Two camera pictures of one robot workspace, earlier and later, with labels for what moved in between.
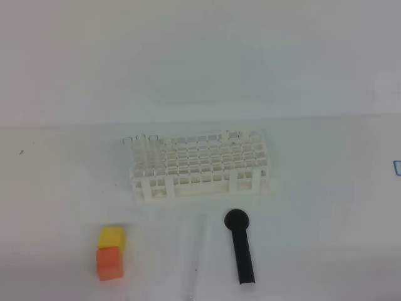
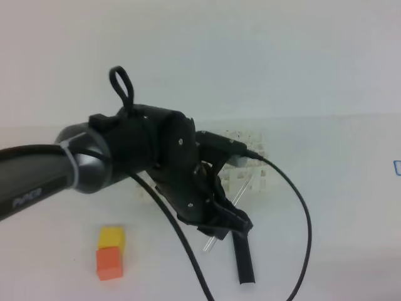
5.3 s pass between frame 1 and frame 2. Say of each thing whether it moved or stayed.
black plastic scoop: stayed
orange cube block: stayed
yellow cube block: stayed
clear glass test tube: moved
